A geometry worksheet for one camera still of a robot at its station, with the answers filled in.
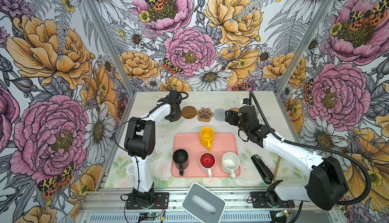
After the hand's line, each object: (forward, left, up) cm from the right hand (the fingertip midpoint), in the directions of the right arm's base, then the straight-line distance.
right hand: (230, 117), depth 85 cm
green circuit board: (-41, +42, -18) cm, 61 cm away
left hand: (+9, +33, -11) cm, 36 cm away
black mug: (-16, +28, -15) cm, 36 cm away
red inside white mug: (-18, +14, -17) cm, 28 cm away
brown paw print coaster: (+16, +13, -18) cm, 27 cm away
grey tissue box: (-39, +16, -16) cm, 45 cm away
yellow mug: (-2, +13, -16) cm, 21 cm away
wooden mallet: (-22, -25, -19) cm, 38 cm away
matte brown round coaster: (+18, +24, -17) cm, 35 cm away
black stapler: (-24, -15, -14) cm, 32 cm away
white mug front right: (-18, +1, -17) cm, 25 cm away
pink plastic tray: (-6, +3, -18) cm, 19 cm away
